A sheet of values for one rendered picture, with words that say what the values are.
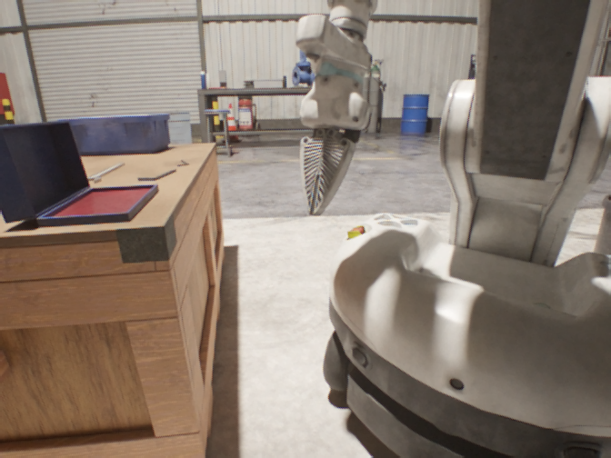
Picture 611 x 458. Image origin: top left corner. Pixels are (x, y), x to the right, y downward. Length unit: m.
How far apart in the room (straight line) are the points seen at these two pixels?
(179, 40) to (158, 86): 1.15
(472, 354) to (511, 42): 0.38
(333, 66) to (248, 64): 7.78
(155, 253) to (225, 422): 0.45
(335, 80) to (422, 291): 0.32
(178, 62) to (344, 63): 8.03
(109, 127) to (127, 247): 0.77
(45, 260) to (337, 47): 0.45
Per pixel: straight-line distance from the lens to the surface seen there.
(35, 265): 0.48
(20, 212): 0.48
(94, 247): 0.44
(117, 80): 8.93
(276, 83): 4.83
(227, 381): 0.83
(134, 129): 1.12
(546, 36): 0.48
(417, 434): 0.58
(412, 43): 8.92
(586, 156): 0.57
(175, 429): 0.61
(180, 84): 8.40
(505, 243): 0.90
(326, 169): 0.48
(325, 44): 0.44
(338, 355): 0.69
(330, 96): 0.47
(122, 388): 0.58
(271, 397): 0.79
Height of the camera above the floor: 0.60
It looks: 20 degrees down
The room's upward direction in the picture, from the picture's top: 1 degrees counter-clockwise
